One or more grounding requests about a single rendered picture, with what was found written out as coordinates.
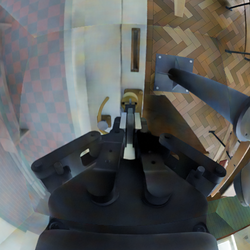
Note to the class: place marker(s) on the pale wooden beam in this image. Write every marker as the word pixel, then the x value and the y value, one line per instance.
pixel 179 7

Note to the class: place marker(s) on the brass key rest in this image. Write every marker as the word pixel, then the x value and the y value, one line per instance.
pixel 101 109

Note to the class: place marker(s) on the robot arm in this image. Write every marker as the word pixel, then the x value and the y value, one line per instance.
pixel 245 125

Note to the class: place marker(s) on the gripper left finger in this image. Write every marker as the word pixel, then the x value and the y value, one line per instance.
pixel 78 148

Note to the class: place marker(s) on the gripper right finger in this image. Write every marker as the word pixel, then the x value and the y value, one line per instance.
pixel 187 154

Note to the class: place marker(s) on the brass cam fastener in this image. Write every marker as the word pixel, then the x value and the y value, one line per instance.
pixel 136 93

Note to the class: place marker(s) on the bright window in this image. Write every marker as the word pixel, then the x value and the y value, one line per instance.
pixel 226 244

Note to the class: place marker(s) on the white window sash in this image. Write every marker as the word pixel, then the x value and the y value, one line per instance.
pixel 97 58

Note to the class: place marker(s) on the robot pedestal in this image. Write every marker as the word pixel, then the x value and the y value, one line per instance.
pixel 205 88

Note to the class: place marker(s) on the wooden desk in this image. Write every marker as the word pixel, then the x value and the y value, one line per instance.
pixel 235 162

